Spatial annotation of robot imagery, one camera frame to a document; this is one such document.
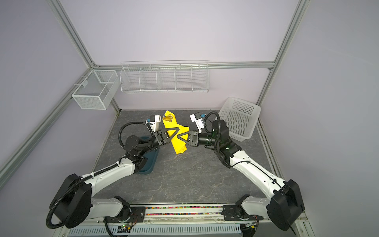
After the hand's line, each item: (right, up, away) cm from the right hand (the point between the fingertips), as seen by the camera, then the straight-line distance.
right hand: (177, 138), depth 64 cm
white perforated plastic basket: (+44, +12, +51) cm, 69 cm away
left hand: (+1, +2, 0) cm, 3 cm away
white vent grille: (-9, -45, +6) cm, 46 cm away
